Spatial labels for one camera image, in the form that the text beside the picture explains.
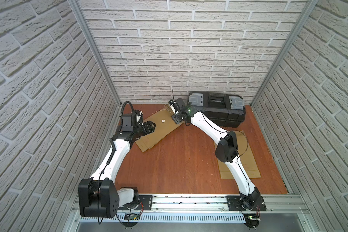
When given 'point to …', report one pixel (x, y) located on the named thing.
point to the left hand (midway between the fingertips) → (153, 123)
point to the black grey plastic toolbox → (224, 108)
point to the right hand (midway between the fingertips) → (180, 114)
